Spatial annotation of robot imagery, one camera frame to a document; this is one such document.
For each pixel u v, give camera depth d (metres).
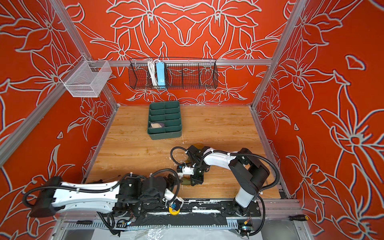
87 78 0.92
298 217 0.70
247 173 0.46
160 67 0.90
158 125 1.00
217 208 0.74
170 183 0.64
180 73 0.98
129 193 0.52
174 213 0.71
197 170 0.74
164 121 1.01
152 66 0.87
